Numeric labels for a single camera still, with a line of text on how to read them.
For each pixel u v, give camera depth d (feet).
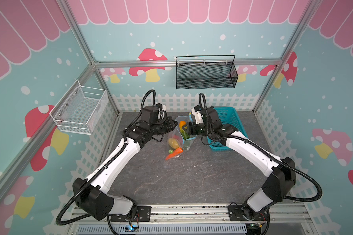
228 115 3.68
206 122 1.97
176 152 2.80
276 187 1.40
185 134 2.54
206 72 3.09
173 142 2.99
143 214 2.43
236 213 2.44
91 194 1.27
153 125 2.01
